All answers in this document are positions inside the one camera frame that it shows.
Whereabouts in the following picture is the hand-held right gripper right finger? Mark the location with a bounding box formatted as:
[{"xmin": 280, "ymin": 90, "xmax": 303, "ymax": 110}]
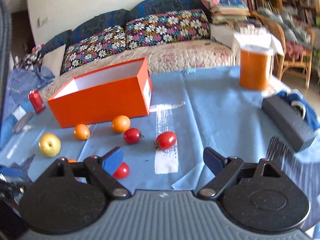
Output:
[{"xmin": 197, "ymin": 147, "xmax": 285, "ymax": 200}]

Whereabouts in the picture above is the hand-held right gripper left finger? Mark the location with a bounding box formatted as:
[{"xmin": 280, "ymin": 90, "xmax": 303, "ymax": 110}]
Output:
[{"xmin": 49, "ymin": 147, "xmax": 130, "ymax": 200}]

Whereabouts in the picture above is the red cherry tomato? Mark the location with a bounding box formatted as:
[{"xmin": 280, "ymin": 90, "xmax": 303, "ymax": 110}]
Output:
[
  {"xmin": 123, "ymin": 128, "xmax": 143, "ymax": 145},
  {"xmin": 154, "ymin": 131, "xmax": 177, "ymax": 151},
  {"xmin": 112, "ymin": 162, "xmax": 130, "ymax": 179}
]

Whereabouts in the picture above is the orange cardboard box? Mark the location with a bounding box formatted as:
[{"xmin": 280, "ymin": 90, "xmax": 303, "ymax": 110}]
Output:
[{"xmin": 47, "ymin": 57, "xmax": 153, "ymax": 128}]

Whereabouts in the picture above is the yellow apple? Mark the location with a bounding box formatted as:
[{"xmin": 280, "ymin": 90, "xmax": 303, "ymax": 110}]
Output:
[{"xmin": 39, "ymin": 133, "xmax": 61, "ymax": 158}]

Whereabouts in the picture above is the dark grey rectangular box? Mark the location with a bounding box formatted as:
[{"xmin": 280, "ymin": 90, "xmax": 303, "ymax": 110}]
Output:
[{"xmin": 261, "ymin": 96, "xmax": 316, "ymax": 153}]

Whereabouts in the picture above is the red soda can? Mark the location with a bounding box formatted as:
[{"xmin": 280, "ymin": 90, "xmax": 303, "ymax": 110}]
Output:
[{"xmin": 29, "ymin": 90, "xmax": 46, "ymax": 114}]

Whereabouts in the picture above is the orange cylindrical canister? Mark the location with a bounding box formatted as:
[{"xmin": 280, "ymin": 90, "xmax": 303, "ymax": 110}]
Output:
[{"xmin": 239, "ymin": 44, "xmax": 274, "ymax": 91}]

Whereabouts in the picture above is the sofa with quilted beige cover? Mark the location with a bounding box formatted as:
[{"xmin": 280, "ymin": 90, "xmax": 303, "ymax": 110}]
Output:
[{"xmin": 37, "ymin": 39, "xmax": 237, "ymax": 100}]

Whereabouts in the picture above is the floral print cushion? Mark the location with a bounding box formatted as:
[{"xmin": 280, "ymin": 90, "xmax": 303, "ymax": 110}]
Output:
[
  {"xmin": 125, "ymin": 9, "xmax": 212, "ymax": 50},
  {"xmin": 61, "ymin": 26, "xmax": 128, "ymax": 74}
]

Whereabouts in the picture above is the white pillow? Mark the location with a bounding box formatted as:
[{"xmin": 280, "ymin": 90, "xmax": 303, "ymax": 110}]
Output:
[{"xmin": 41, "ymin": 44, "xmax": 66, "ymax": 77}]

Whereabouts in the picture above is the crumpled blue cloth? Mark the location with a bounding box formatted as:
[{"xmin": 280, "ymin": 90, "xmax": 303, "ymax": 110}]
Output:
[{"xmin": 5, "ymin": 66, "xmax": 55, "ymax": 120}]

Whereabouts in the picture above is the rattan chair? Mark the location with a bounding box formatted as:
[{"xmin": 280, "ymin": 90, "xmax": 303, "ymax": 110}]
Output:
[{"xmin": 250, "ymin": 12, "xmax": 317, "ymax": 89}]

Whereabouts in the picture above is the white cloth cover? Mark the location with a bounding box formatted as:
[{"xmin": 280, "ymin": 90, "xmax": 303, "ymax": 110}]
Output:
[{"xmin": 211, "ymin": 25, "xmax": 285, "ymax": 55}]

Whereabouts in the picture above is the dark blue patterned cushion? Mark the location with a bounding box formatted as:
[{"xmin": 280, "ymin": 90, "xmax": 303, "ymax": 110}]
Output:
[
  {"xmin": 71, "ymin": 9, "xmax": 129, "ymax": 44},
  {"xmin": 129, "ymin": 0, "xmax": 210, "ymax": 23},
  {"xmin": 37, "ymin": 30, "xmax": 73, "ymax": 55}
]

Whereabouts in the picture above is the black white patterned cloth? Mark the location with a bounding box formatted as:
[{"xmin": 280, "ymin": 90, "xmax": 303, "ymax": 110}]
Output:
[{"xmin": 15, "ymin": 45, "xmax": 44, "ymax": 68}]

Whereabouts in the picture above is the pile of folded clothes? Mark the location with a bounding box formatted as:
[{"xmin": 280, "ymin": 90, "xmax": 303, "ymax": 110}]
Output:
[{"xmin": 257, "ymin": 7, "xmax": 315, "ymax": 53}]

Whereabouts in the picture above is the stack of books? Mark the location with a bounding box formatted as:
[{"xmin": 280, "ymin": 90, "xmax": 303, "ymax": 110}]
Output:
[{"xmin": 200, "ymin": 0, "xmax": 250, "ymax": 25}]

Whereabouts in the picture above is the dark brown wooden door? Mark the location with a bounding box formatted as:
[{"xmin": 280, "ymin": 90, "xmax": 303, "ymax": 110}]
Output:
[{"xmin": 10, "ymin": 10, "xmax": 35, "ymax": 55}]

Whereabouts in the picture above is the white ring-shaped object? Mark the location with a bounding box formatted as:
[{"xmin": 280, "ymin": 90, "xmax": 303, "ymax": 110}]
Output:
[{"xmin": 291, "ymin": 100, "xmax": 307, "ymax": 120}]

